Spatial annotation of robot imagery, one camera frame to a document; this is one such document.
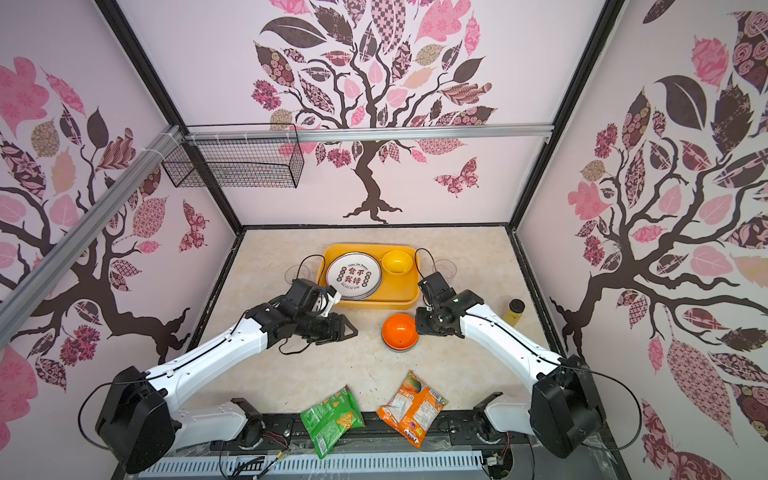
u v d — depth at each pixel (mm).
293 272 986
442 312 587
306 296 639
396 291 983
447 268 1012
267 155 945
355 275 1019
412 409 742
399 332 875
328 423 715
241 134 894
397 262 1045
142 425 390
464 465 697
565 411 403
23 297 504
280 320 576
